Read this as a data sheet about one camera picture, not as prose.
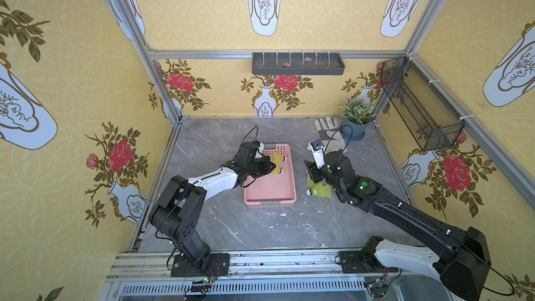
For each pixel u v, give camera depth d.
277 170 0.90
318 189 0.89
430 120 0.83
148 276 0.73
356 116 1.00
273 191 0.94
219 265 0.73
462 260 0.39
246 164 0.72
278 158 1.00
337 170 0.55
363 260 0.66
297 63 0.92
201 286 0.72
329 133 1.13
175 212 0.45
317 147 0.66
